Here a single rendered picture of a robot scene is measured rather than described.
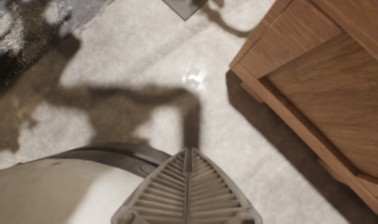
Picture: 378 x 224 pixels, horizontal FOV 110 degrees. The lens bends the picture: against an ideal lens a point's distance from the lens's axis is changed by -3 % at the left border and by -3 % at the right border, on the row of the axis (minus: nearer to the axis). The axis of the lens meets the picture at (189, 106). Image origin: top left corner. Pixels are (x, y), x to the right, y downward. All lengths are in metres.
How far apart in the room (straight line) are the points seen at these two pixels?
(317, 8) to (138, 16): 0.55
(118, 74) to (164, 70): 0.17
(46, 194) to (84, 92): 0.43
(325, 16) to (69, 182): 0.38
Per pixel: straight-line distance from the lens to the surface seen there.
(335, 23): 0.25
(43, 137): 0.74
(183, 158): 0.17
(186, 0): 0.64
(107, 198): 0.24
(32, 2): 0.92
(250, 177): 0.57
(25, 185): 0.30
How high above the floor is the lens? 0.49
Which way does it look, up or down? 86 degrees down
